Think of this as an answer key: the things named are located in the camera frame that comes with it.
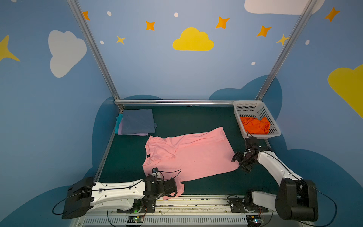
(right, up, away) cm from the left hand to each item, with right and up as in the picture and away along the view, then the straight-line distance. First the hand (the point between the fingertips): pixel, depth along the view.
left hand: (167, 193), depth 78 cm
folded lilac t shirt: (-36, +34, +21) cm, 54 cm away
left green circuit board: (-16, -9, -7) cm, 20 cm away
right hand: (+43, +16, +9) cm, 46 cm away
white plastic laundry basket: (+70, +50, +37) cm, 94 cm away
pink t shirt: (+11, +17, +15) cm, 26 cm away
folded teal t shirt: (-43, +41, +31) cm, 67 cm away
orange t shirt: (+61, +37, +26) cm, 76 cm away
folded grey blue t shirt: (-25, +40, +26) cm, 55 cm away
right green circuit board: (+45, -11, -7) cm, 47 cm away
